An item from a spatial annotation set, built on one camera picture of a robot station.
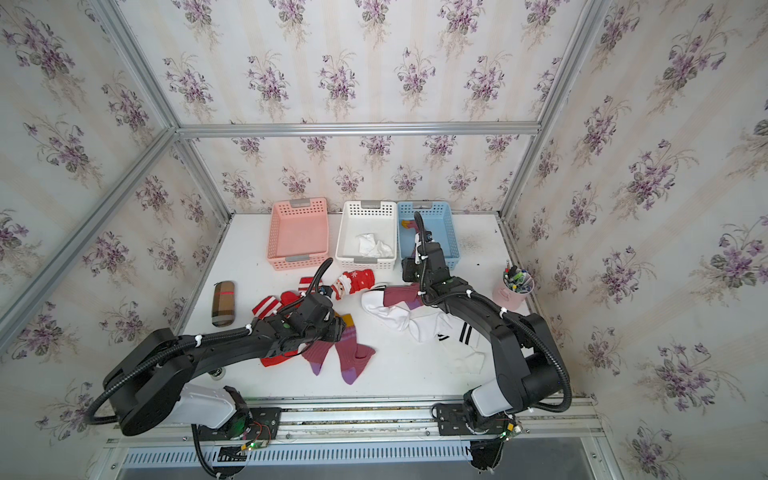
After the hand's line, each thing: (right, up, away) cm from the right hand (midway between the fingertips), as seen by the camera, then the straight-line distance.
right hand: (413, 261), depth 90 cm
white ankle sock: (-5, -17, +2) cm, 18 cm away
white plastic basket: (-20, +16, +28) cm, 38 cm away
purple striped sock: (+1, +13, +26) cm, 29 cm away
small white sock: (-16, +5, +17) cm, 24 cm away
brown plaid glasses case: (-60, -14, +3) cm, 62 cm away
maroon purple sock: (-1, -11, +5) cm, 12 cm away
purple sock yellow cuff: (-18, -26, -9) cm, 33 cm away
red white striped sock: (-45, -14, +2) cm, 47 cm away
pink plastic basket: (-43, +9, +27) cm, 52 cm away
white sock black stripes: (+13, -23, -2) cm, 26 cm away
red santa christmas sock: (-20, -8, +8) cm, 23 cm away
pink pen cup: (+29, -9, -4) cm, 30 cm away
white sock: (-10, +3, +17) cm, 20 cm away
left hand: (-22, -19, -3) cm, 29 cm away
